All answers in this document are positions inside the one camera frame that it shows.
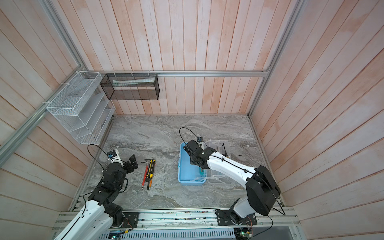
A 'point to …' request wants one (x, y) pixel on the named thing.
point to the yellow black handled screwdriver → (150, 175)
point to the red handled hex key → (145, 174)
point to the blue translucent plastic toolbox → (192, 174)
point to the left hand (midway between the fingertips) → (127, 159)
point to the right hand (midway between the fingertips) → (197, 156)
